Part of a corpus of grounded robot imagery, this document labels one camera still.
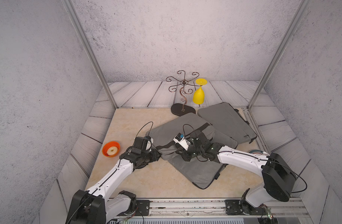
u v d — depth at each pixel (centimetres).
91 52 87
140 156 64
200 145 63
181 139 70
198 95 96
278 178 43
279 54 87
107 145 94
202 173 82
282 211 73
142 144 66
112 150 91
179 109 118
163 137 92
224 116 110
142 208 73
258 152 92
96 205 39
